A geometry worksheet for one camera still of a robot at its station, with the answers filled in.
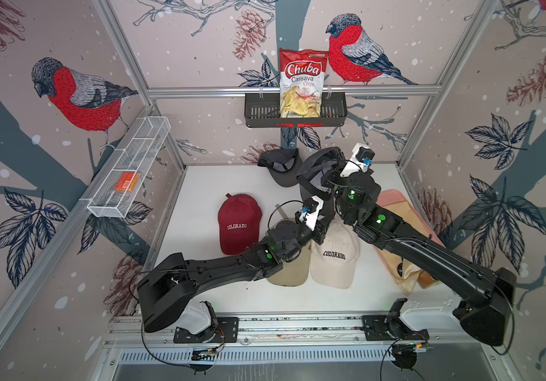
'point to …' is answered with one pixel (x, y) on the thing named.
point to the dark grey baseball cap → (309, 175)
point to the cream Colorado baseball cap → (332, 263)
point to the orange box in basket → (127, 181)
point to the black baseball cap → (284, 164)
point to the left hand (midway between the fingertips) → (335, 207)
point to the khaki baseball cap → (297, 271)
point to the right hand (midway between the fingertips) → (331, 156)
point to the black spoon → (399, 269)
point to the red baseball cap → (239, 218)
